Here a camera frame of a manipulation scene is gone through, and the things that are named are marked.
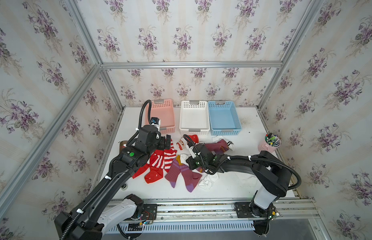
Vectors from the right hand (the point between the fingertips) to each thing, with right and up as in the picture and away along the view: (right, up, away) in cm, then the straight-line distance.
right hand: (188, 161), depth 87 cm
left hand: (-13, +17, -13) cm, 25 cm away
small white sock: (-3, +2, +2) cm, 4 cm away
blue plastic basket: (+29, +26, +30) cm, 49 cm away
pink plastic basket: (-21, +34, +33) cm, 51 cm away
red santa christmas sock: (-4, +9, +10) cm, 14 cm away
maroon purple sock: (+20, +7, +8) cm, 23 cm away
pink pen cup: (+48, +11, -1) cm, 49 cm away
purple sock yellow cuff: (+1, -7, -5) cm, 9 cm away
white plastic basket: (+5, +27, +28) cm, 39 cm away
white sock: (+10, -11, -5) cm, 16 cm away
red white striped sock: (-15, +1, +3) cm, 16 cm away
